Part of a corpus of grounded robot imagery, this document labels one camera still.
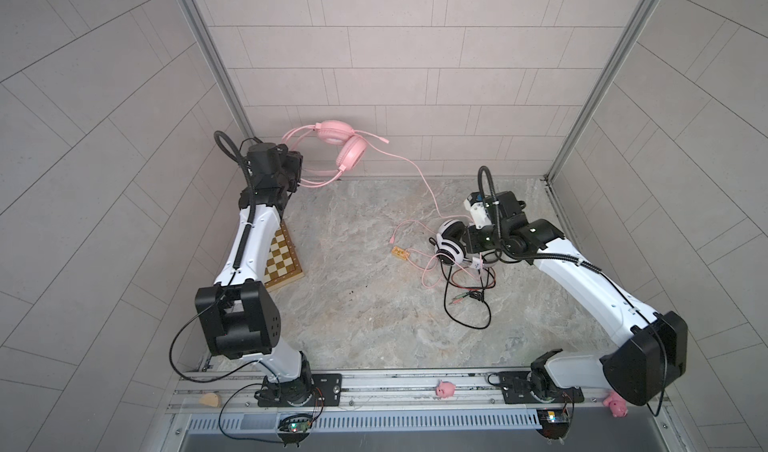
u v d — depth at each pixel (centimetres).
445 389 70
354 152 75
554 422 68
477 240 69
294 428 64
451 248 87
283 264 89
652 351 39
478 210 71
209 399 69
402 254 94
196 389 71
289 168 73
